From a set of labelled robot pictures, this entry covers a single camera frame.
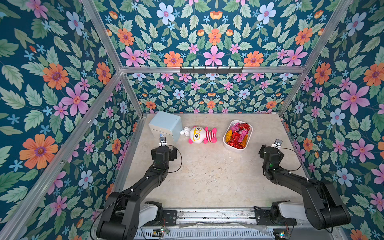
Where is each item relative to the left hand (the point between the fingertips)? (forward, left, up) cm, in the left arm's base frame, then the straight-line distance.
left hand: (167, 146), depth 89 cm
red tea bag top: (+15, -53, -4) cm, 55 cm away
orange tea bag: (+4, -50, -7) cm, 51 cm away
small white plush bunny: (+15, -11, -6) cm, 20 cm away
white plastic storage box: (+9, -55, -5) cm, 56 cm away
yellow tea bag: (+6, -39, -2) cm, 40 cm away
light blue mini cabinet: (+17, +2, +2) cm, 17 cm away
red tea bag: (+5, -44, -2) cm, 44 cm away
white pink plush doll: (+10, -20, -3) cm, 22 cm away
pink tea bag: (+16, -47, -5) cm, 49 cm away
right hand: (-5, -63, -1) cm, 64 cm away
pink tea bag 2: (+10, -51, -5) cm, 52 cm away
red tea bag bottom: (+1, -44, -6) cm, 45 cm away
